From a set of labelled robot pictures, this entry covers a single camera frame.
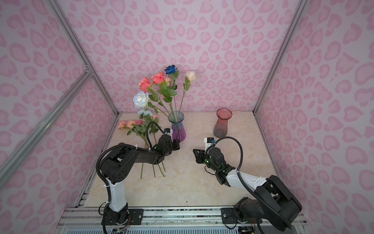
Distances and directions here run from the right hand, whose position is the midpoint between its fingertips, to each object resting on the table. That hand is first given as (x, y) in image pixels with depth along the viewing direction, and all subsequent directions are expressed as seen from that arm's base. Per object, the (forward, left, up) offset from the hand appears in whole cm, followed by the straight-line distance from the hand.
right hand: (193, 150), depth 83 cm
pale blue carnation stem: (+36, +36, -8) cm, 52 cm away
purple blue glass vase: (+13, +10, -2) cm, 17 cm away
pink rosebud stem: (+27, +31, -13) cm, 43 cm away
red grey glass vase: (+19, -18, -4) cm, 26 cm away
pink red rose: (+23, +15, +23) cm, 36 cm away
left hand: (+13, +8, -8) cm, 18 cm away
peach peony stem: (+23, +46, -10) cm, 52 cm away
